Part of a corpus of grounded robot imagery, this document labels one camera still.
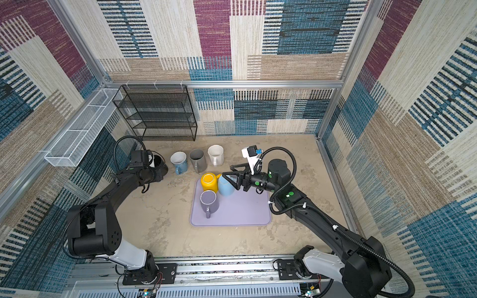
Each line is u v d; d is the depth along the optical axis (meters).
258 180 0.62
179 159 1.01
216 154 1.01
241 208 0.91
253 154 0.61
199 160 0.97
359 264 0.39
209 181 0.89
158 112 1.10
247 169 0.66
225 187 0.90
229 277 0.73
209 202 0.83
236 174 0.61
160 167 0.89
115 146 1.05
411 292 0.37
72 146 0.72
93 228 0.48
